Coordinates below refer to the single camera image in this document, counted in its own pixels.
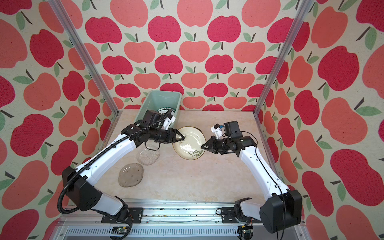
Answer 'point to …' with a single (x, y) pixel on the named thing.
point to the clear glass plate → (147, 157)
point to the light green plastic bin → (156, 99)
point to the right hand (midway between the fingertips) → (205, 146)
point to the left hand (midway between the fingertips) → (183, 139)
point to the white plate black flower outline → (164, 110)
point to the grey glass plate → (130, 175)
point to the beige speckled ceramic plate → (189, 148)
